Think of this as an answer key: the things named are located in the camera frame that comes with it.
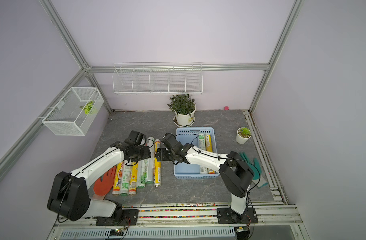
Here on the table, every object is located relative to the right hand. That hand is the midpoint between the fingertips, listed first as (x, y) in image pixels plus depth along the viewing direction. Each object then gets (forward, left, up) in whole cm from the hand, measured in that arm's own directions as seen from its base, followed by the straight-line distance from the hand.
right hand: (160, 154), depth 84 cm
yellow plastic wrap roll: (+11, -29, -7) cm, 32 cm away
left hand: (+1, +8, -2) cm, 8 cm away
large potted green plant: (+31, -14, +6) cm, 34 cm away
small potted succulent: (+15, -52, -1) cm, 54 cm away
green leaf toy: (+20, +40, +19) cm, 48 cm away
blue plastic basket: (+20, -17, -10) cm, 28 cm away
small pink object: (+49, -48, -11) cm, 70 cm away
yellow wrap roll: (-3, +3, -8) cm, 9 cm away
